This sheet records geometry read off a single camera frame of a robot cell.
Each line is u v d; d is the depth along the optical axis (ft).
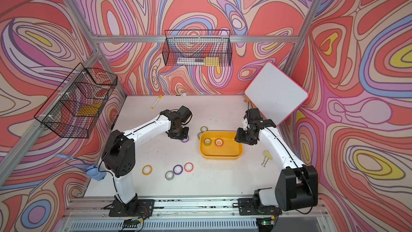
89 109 2.35
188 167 2.83
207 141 3.10
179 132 2.52
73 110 2.37
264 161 2.89
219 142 3.07
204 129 3.33
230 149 3.02
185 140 2.90
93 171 2.52
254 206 2.39
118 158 1.59
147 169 2.78
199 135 3.14
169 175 2.74
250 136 2.19
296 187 1.35
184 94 3.90
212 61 2.70
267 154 2.97
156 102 3.77
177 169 2.79
